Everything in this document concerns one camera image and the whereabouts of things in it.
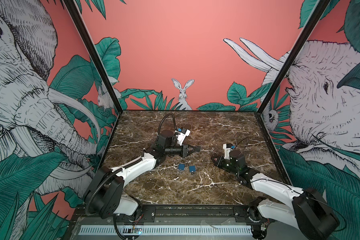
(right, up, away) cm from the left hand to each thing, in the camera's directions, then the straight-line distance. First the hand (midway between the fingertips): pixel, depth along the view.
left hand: (197, 148), depth 76 cm
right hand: (+7, -6, +8) cm, 13 cm away
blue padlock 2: (-2, -15, +15) cm, 21 cm away
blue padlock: (-9, -14, +15) cm, 22 cm away
